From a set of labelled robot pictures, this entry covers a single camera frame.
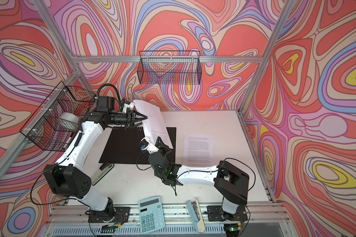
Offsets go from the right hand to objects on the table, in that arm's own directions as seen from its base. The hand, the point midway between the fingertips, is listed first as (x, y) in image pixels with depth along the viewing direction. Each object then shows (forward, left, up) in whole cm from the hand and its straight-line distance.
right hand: (162, 140), depth 77 cm
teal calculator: (-31, +6, -20) cm, 37 cm away
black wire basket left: (+6, +54, +9) cm, 55 cm away
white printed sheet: (+7, +4, +4) cm, 9 cm away
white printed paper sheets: (+5, -22, -23) cm, 32 cm away
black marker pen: (0, +46, +4) cm, 47 cm away
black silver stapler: (-8, +36, -18) cm, 41 cm away
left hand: (+6, +7, +11) cm, 14 cm away
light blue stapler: (-32, -16, -19) cm, 40 cm away
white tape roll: (+8, +46, +11) cm, 48 cm away
